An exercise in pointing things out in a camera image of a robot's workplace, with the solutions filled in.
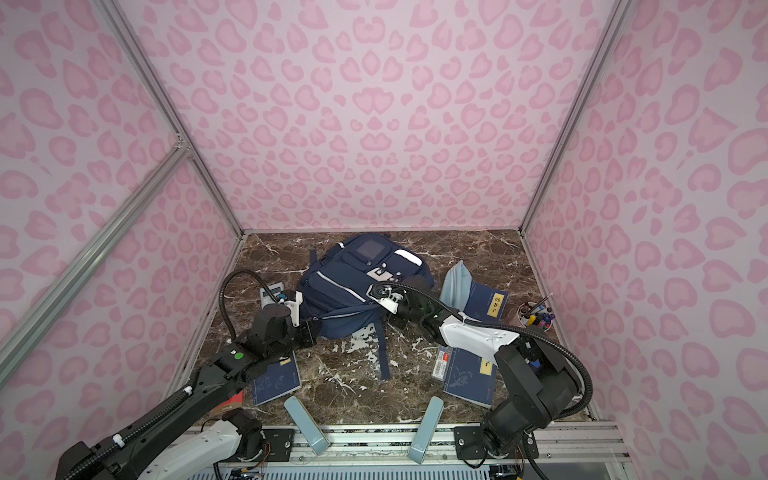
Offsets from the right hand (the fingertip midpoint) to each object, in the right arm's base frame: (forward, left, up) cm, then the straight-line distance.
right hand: (386, 297), depth 87 cm
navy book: (-19, -24, -10) cm, 32 cm away
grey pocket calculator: (-10, +26, +16) cm, 32 cm away
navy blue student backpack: (+5, +16, -2) cm, 17 cm away
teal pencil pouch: (+8, -22, -7) cm, 25 cm away
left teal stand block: (-35, +16, -7) cm, 39 cm away
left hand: (-9, +16, +3) cm, 18 cm away
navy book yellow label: (+5, -32, -12) cm, 34 cm away
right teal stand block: (-34, -10, -9) cm, 36 cm away
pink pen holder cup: (-4, -41, -1) cm, 42 cm away
